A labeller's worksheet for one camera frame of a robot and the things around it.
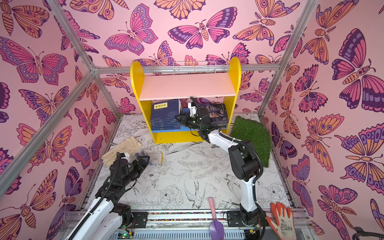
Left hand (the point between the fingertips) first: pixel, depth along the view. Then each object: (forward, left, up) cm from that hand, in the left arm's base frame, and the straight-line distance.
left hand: (148, 158), depth 80 cm
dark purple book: (+27, -40, +6) cm, 48 cm away
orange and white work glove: (-28, -68, -13) cm, 74 cm away
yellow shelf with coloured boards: (+26, -16, +12) cm, 33 cm away
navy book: (+25, -6, +8) cm, 27 cm away
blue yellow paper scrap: (+7, 0, -14) cm, 15 cm away
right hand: (+21, -14, +12) cm, 28 cm away
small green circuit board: (-33, +9, -16) cm, 38 cm away
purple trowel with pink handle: (-30, -35, -12) cm, 48 cm away
